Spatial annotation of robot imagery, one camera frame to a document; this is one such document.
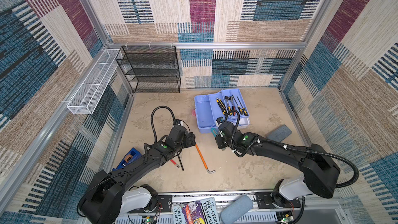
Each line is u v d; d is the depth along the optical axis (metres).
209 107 0.98
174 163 0.85
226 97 0.99
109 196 0.40
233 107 0.94
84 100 0.70
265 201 0.73
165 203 0.73
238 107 0.96
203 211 0.70
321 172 0.43
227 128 0.65
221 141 0.76
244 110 0.94
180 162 0.86
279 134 0.94
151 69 1.10
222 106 0.99
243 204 0.71
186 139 0.67
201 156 0.89
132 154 0.81
